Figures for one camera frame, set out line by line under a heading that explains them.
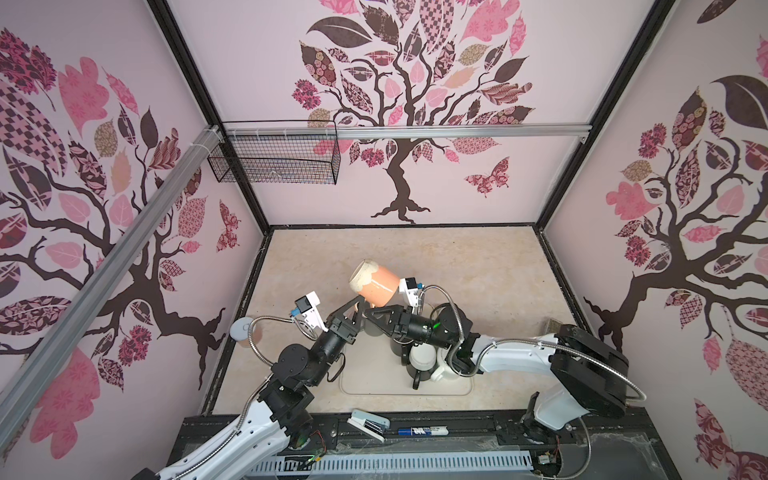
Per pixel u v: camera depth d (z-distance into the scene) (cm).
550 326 89
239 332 87
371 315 65
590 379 43
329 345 60
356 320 64
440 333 60
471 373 60
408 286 68
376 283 63
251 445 50
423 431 73
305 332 60
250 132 91
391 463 70
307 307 60
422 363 76
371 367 83
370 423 74
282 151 95
